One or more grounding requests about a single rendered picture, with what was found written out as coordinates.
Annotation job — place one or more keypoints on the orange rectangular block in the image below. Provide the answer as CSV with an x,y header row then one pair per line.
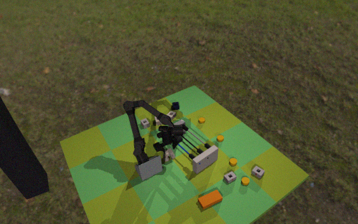
x,y
210,199

